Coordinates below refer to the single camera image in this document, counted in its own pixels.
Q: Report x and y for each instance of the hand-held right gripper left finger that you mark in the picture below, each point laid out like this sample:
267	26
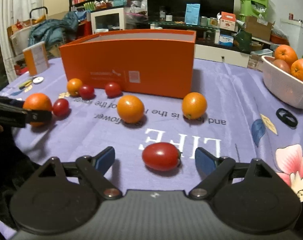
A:
105	157

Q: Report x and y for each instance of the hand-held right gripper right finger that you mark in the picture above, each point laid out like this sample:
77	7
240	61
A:
204	160

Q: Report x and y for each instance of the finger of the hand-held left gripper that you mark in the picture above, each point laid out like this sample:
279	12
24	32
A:
9	102
40	117

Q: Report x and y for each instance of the large orange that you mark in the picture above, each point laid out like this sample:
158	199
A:
37	102

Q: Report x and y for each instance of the red cherry tomato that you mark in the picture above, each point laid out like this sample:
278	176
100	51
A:
112	89
160	156
86	91
61	107

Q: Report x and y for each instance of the small orange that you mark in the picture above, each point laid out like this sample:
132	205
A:
194	105
74	87
130	108

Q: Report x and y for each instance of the orange cardboard box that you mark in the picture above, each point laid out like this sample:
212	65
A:
154	67

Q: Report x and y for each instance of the green yellow pocket tool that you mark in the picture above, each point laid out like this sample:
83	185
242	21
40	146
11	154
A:
25	84

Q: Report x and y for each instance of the red printed carton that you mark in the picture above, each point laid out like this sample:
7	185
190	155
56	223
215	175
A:
20	70

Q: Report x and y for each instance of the white round cap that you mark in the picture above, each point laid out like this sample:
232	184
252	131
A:
38	80

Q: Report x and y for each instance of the orange white canister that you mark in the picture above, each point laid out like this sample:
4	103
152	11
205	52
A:
36	60

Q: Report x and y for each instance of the white storage bin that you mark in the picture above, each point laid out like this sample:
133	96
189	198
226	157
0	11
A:
19	40

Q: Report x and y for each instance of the purple printed tablecloth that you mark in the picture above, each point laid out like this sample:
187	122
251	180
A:
229	92

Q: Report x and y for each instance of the blue padded jacket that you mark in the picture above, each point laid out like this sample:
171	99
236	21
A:
51	32

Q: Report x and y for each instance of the white curtain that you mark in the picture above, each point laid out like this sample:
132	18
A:
11	10

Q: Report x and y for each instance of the white colander bowl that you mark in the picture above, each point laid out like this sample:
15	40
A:
284	87

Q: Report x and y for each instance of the white tv stand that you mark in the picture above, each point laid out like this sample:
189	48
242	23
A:
216	52

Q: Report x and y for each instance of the printed cardboard carton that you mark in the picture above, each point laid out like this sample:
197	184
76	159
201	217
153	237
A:
256	60

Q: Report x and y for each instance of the blue white tissue box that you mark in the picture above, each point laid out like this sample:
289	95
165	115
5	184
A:
226	40

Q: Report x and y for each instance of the dark green bag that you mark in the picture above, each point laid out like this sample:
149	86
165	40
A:
242	42

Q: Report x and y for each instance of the white glass door cabinet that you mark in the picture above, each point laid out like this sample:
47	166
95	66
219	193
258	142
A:
106	11

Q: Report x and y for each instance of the orange white carton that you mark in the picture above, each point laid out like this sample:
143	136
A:
227	22

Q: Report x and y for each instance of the red plastic basin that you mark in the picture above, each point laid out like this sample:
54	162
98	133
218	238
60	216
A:
279	39

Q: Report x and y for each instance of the brown cardboard box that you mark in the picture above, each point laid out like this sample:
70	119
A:
259	28

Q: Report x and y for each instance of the blue paper card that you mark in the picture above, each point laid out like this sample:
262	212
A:
192	13

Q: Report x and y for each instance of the white chest freezer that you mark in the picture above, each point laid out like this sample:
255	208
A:
296	35

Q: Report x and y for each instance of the green plastic shelf unit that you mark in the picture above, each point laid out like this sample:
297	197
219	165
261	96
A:
245	7

